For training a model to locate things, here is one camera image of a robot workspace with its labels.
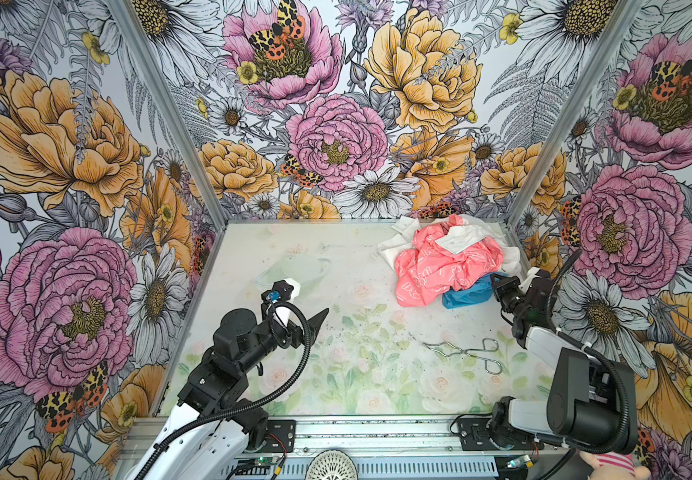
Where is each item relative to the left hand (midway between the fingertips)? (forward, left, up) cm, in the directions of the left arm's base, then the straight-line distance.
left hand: (309, 308), depth 69 cm
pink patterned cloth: (+19, -33, -12) cm, 40 cm away
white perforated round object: (-28, -5, -22) cm, 36 cm away
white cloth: (+31, -48, -9) cm, 58 cm away
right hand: (+15, -50, -12) cm, 54 cm away
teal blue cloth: (+15, -49, -19) cm, 54 cm away
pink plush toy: (-29, -66, -18) cm, 75 cm away
